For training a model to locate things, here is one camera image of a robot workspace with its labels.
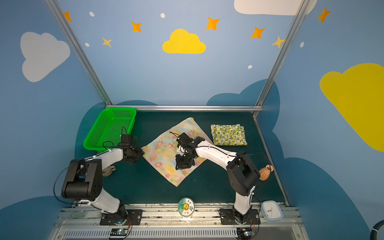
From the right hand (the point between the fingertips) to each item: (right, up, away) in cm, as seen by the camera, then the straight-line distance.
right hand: (178, 167), depth 83 cm
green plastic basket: (-57, +18, +27) cm, 66 cm away
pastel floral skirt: (-13, +6, +16) cm, 21 cm away
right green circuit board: (+32, -29, -11) cm, 45 cm away
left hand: (-24, +5, +13) cm, 28 cm away
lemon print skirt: (+37, +17, +24) cm, 47 cm away
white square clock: (+48, -20, -8) cm, 53 cm away
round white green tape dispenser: (+5, -16, -12) cm, 21 cm away
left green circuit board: (-28, -28, -12) cm, 41 cm away
